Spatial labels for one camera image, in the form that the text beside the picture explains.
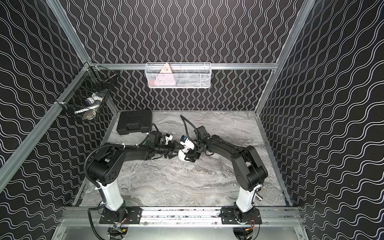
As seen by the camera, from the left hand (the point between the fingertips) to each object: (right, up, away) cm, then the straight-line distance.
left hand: (182, 148), depth 89 cm
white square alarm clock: (0, -5, 0) cm, 5 cm away
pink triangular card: (-10, +43, 0) cm, 44 cm away
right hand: (+5, -2, +3) cm, 6 cm away
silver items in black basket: (-51, +26, -4) cm, 58 cm away
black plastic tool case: (-36, +17, +20) cm, 45 cm away
